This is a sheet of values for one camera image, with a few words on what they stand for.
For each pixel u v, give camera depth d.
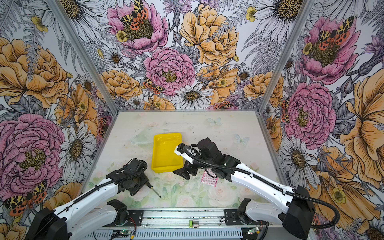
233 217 0.73
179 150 0.59
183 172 0.60
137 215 0.75
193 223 0.70
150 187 0.83
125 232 0.71
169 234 0.65
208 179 0.87
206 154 0.57
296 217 0.38
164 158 0.95
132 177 0.63
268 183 0.45
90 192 0.50
